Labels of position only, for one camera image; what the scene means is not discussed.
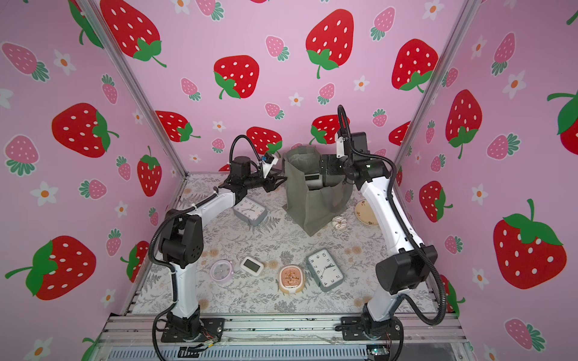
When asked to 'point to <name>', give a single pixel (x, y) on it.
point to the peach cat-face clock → (291, 278)
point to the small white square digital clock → (251, 265)
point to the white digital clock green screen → (314, 180)
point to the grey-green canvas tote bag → (311, 207)
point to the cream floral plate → (365, 213)
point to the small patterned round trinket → (339, 222)
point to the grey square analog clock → (250, 211)
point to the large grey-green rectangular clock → (324, 270)
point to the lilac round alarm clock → (221, 271)
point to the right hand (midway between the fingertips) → (327, 162)
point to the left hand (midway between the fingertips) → (284, 174)
